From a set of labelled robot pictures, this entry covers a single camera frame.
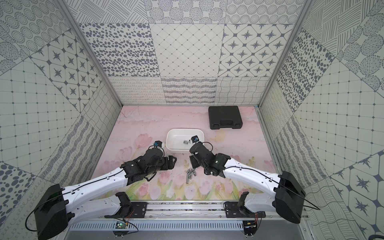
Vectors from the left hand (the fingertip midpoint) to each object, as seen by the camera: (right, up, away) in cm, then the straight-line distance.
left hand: (172, 156), depth 80 cm
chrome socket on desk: (+10, -10, +6) cm, 16 cm away
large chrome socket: (+6, +5, +18) cm, 20 cm away
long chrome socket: (+8, -14, +4) cm, 16 cm away
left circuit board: (-24, -31, -9) cm, 40 cm away
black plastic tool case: (+35, +23, +31) cm, 52 cm away
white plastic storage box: (-2, +7, +22) cm, 23 cm away
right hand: (+13, +1, 0) cm, 13 cm away
